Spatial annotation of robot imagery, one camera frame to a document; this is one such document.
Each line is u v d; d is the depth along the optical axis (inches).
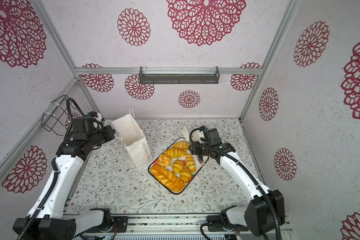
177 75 36.7
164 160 36.5
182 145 39.3
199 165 37.2
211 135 24.1
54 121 29.9
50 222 14.5
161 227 28.8
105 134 25.5
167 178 33.7
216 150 21.6
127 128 34.6
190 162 36.4
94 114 25.1
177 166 35.3
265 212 15.7
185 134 32.7
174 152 37.3
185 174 34.5
